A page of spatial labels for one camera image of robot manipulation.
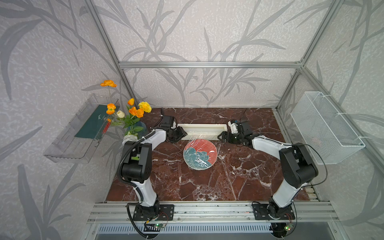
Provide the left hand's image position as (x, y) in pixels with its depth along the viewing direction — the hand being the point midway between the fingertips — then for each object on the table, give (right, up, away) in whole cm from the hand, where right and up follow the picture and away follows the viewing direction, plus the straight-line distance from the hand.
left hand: (185, 134), depth 96 cm
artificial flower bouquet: (-22, +14, -21) cm, 33 cm away
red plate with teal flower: (+10, -12, -6) cm, 16 cm away
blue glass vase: (-23, +5, -17) cm, 29 cm away
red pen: (-34, +6, -26) cm, 43 cm away
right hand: (+24, -1, -1) cm, 24 cm away
